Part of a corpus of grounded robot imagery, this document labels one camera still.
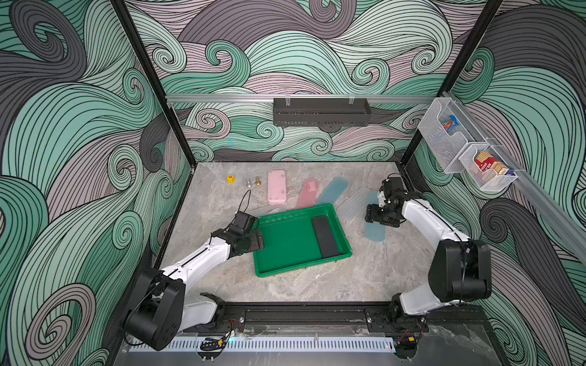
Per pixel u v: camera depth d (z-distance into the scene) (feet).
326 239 3.05
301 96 3.12
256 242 2.58
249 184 3.61
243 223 2.25
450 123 2.73
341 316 2.45
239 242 2.01
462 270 1.44
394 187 2.38
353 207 3.33
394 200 2.12
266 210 3.31
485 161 2.17
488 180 2.07
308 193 3.52
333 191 3.61
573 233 1.64
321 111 3.13
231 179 3.67
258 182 3.63
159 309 1.32
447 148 2.69
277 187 3.51
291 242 2.98
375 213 2.63
